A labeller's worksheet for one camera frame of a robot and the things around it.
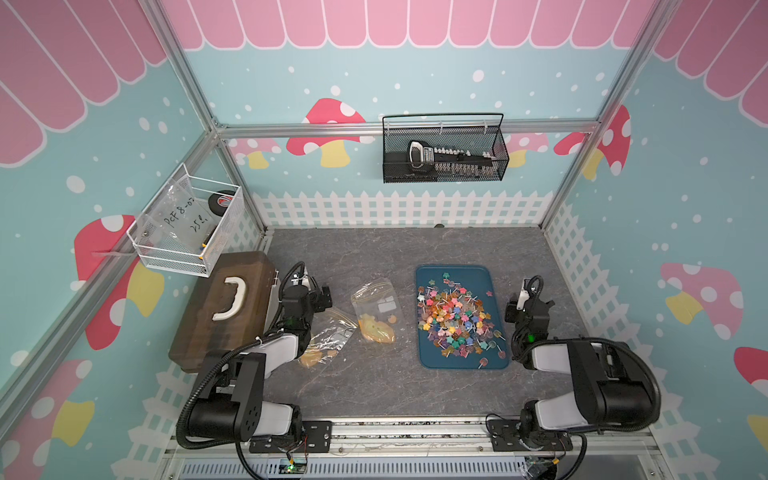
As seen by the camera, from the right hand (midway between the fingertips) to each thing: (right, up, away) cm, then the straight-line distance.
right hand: (522, 294), depth 93 cm
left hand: (-65, +1, 0) cm, 65 cm away
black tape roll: (-88, +26, -12) cm, 92 cm away
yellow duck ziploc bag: (-45, -6, +4) cm, 46 cm away
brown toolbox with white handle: (-81, -1, -18) cm, 83 cm away
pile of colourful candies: (-21, -8, -1) cm, 22 cm away
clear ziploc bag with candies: (-59, -11, -2) cm, 60 cm away
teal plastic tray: (-10, +4, +15) cm, 18 cm away
